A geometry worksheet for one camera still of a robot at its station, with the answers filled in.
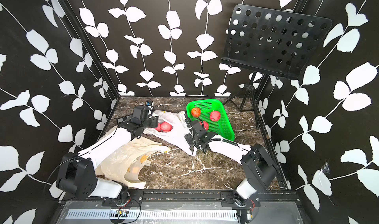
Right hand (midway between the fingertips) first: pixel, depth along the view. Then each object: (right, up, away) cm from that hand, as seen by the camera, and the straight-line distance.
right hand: (192, 130), depth 89 cm
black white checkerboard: (-50, +6, +15) cm, 52 cm away
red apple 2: (+16, +8, +12) cm, 22 cm away
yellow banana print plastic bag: (-36, -14, -13) cm, 41 cm away
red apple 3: (-17, +2, +7) cm, 19 cm away
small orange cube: (-32, -21, -7) cm, 39 cm away
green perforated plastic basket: (+21, 0, +12) cm, 24 cm away
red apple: (+3, +11, +15) cm, 19 cm away
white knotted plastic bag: (-8, +1, +1) cm, 8 cm away
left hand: (-23, +10, -1) cm, 25 cm away
